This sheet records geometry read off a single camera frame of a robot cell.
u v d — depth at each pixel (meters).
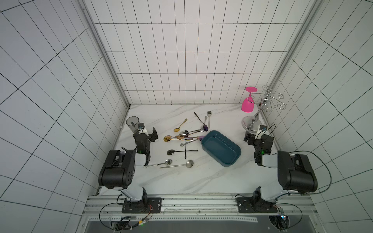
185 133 1.00
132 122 0.88
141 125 0.79
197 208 0.73
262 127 0.80
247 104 0.97
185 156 0.91
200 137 0.97
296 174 0.46
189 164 0.86
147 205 0.72
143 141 0.71
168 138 1.00
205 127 1.05
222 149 0.99
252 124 1.06
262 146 0.73
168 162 0.86
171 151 0.93
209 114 1.13
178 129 1.03
